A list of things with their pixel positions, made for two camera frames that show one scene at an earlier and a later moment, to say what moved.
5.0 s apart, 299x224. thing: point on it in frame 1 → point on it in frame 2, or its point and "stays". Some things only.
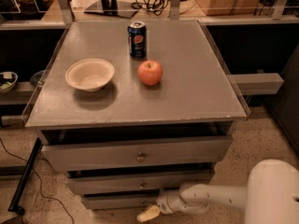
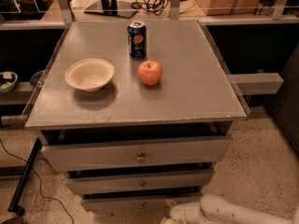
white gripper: x=163 y=200 → x=179 y=216
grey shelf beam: x=257 y=84 stays
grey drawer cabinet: x=129 y=108 stays
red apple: x=150 y=72 stays
